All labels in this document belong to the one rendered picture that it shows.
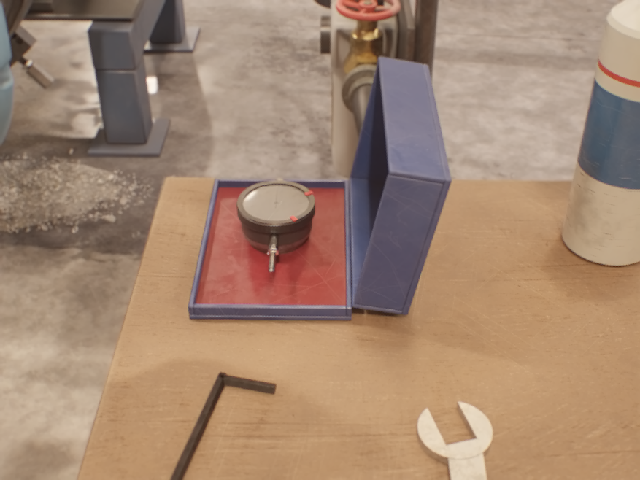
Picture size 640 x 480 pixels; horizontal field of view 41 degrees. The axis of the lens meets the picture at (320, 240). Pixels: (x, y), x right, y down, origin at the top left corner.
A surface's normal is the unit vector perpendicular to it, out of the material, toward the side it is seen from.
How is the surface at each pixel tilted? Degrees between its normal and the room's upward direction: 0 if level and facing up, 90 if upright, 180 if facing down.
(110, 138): 90
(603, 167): 90
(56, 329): 0
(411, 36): 90
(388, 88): 11
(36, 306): 0
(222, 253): 0
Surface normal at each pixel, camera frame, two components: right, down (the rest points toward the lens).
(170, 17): -0.01, 0.60
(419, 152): 0.18, -0.79
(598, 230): -0.56, 0.49
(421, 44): -0.27, 0.57
